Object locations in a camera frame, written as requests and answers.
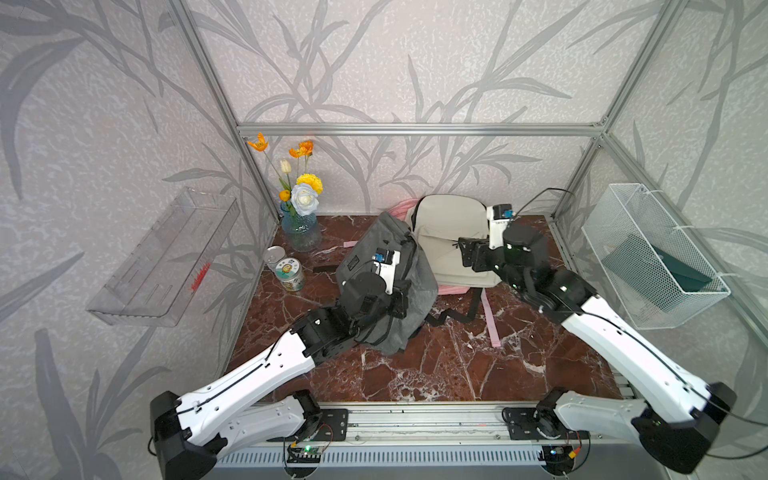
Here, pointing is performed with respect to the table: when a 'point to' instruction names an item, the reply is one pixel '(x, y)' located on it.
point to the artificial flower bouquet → (303, 193)
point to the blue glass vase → (303, 233)
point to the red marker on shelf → (201, 275)
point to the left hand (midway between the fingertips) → (413, 286)
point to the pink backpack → (401, 210)
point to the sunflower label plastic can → (290, 273)
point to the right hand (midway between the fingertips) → (470, 238)
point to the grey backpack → (388, 232)
